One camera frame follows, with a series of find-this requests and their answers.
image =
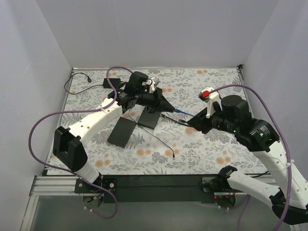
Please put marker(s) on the floral patterned table mat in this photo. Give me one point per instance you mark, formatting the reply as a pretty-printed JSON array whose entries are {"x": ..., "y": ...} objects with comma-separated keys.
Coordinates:
[{"x": 169, "y": 147}]

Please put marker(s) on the black ethernet cable teal plug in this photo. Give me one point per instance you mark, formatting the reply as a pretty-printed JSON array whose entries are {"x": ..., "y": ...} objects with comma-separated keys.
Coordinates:
[{"x": 181, "y": 123}]

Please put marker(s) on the black power adapter brick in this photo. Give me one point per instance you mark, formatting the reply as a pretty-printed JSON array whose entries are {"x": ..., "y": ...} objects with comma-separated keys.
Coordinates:
[{"x": 114, "y": 81}]

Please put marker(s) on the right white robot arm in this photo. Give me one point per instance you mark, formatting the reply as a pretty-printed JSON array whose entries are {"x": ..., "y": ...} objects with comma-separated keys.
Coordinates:
[{"x": 231, "y": 114}]

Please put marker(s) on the black network switch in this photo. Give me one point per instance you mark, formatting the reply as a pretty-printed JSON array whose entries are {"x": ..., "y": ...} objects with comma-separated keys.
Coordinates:
[
  {"x": 122, "y": 132},
  {"x": 148, "y": 120}
]

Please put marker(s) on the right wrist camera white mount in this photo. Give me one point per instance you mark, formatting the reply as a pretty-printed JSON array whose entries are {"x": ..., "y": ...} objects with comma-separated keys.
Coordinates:
[{"x": 210, "y": 98}]

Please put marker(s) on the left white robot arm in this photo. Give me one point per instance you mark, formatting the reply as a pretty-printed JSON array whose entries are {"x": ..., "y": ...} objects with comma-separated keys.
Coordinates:
[{"x": 69, "y": 143}]

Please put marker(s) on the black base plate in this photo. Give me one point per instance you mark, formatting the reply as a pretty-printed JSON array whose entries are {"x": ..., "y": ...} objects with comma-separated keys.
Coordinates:
[{"x": 168, "y": 188}]

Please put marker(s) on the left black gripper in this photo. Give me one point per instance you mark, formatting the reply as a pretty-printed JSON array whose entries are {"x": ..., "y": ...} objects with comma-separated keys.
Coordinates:
[{"x": 158, "y": 99}]

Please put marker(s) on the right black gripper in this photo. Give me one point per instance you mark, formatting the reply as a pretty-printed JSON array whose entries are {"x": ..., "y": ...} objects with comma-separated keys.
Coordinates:
[{"x": 206, "y": 122}]

